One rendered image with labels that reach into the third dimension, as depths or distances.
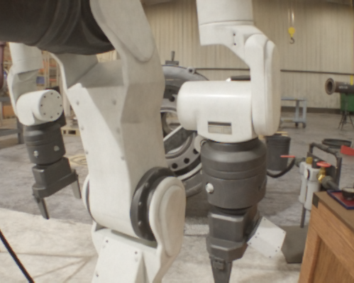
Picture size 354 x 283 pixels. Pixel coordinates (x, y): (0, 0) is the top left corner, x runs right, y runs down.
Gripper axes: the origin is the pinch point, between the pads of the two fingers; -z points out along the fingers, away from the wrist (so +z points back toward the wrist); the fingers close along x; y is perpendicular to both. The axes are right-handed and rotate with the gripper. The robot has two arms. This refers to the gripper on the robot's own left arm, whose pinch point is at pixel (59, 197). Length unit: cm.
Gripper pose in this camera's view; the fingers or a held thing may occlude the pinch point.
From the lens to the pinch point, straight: 71.1
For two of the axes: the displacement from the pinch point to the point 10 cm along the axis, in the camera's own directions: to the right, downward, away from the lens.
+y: -8.6, -0.8, 5.0
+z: -1.0, -9.4, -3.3
